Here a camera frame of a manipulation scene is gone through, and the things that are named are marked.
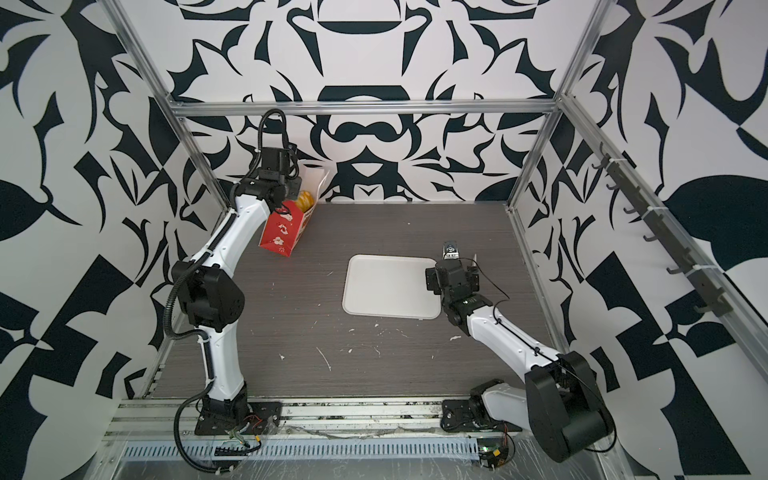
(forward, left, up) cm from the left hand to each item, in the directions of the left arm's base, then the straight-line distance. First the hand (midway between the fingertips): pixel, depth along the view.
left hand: (282, 170), depth 88 cm
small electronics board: (-66, -53, -30) cm, 90 cm away
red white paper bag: (-9, +1, -15) cm, 17 cm away
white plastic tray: (-22, -31, -30) cm, 48 cm away
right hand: (-24, -48, -16) cm, 56 cm away
